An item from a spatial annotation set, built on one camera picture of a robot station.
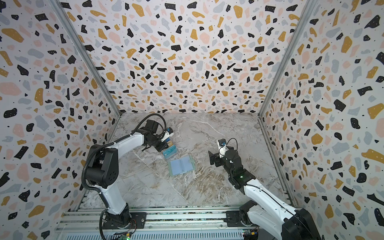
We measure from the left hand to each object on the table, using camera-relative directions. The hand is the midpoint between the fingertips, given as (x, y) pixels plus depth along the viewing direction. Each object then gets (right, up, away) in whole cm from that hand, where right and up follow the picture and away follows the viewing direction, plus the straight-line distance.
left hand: (168, 142), depth 95 cm
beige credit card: (+1, -1, +1) cm, 2 cm away
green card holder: (+8, -14, -2) cm, 17 cm away
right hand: (+30, -1, -14) cm, 33 cm away
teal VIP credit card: (+1, -6, +1) cm, 6 cm away
